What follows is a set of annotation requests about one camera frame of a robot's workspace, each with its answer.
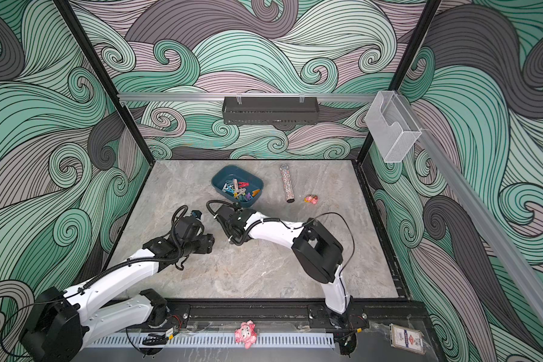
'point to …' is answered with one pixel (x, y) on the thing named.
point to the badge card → (406, 338)
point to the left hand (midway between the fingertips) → (207, 237)
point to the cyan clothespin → (229, 190)
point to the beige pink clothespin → (235, 186)
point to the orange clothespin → (255, 192)
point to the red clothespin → (243, 184)
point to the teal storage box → (225, 177)
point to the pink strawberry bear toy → (311, 198)
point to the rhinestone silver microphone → (287, 184)
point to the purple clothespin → (248, 195)
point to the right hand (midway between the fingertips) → (237, 237)
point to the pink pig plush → (246, 333)
